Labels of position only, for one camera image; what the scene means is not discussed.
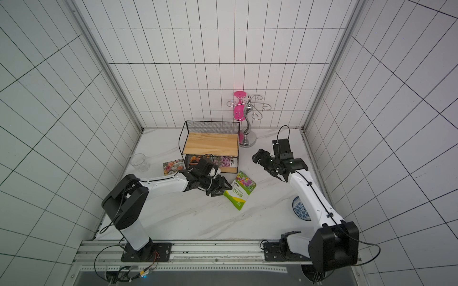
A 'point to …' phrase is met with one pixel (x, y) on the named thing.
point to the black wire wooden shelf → (218, 139)
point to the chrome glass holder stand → (254, 106)
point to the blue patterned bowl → (300, 209)
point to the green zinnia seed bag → (242, 187)
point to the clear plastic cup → (139, 161)
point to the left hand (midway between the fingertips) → (226, 192)
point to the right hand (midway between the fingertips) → (251, 160)
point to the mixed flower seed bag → (171, 167)
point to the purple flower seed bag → (229, 161)
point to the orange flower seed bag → (194, 159)
